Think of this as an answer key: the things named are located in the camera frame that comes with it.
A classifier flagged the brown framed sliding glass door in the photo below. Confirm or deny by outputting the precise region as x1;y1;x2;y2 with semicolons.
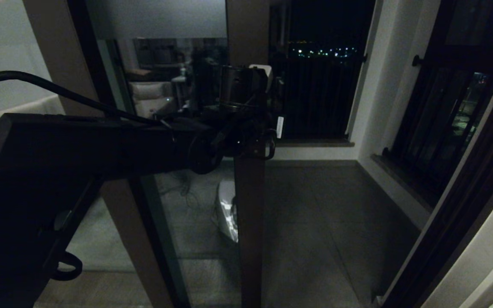
86;0;273;308

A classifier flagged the grey stone balcony sill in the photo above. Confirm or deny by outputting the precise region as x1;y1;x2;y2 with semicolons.
274;140;355;148

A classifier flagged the black metal balcony railing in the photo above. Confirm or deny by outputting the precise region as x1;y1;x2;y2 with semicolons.
270;51;369;144

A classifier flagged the grey stone side window sill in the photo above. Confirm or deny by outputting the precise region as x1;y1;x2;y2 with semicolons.
371;154;437;214

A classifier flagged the small grey left wrist camera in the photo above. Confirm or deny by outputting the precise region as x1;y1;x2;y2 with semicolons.
249;64;273;92

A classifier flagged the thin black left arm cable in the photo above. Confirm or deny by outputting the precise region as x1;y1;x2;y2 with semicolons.
0;70;163;127

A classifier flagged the dark door jamb frame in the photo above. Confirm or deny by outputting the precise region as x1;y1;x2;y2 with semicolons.
379;41;493;308

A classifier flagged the looped black left arm cable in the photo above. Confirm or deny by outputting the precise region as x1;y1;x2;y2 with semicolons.
51;252;83;281

